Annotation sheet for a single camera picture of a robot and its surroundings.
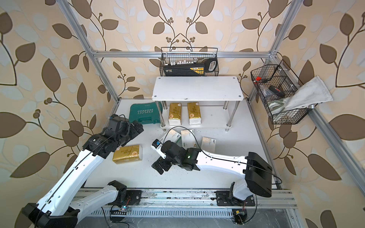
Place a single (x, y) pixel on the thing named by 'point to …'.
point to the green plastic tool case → (146, 112)
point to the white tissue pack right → (208, 144)
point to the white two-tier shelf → (218, 97)
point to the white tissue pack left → (170, 135)
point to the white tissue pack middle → (188, 140)
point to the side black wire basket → (274, 83)
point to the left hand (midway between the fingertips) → (137, 128)
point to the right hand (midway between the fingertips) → (158, 158)
